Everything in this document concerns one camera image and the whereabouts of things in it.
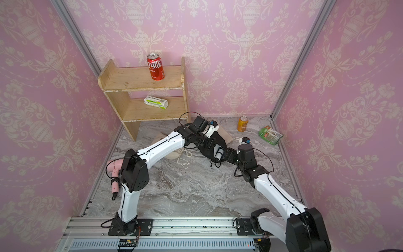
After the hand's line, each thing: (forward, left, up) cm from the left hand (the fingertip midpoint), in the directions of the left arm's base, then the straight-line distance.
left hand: (215, 144), depth 86 cm
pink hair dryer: (-8, +57, -11) cm, 59 cm away
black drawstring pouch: (-3, +5, +1) cm, 6 cm away
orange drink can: (+23, -19, -7) cm, 31 cm away
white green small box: (+25, +37, +10) cm, 46 cm away
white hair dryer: (+2, -2, -10) cm, 10 cm away
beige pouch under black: (+17, -10, -14) cm, 24 cm away
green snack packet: (+18, -39, -13) cm, 45 cm away
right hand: (-3, -7, -1) cm, 8 cm away
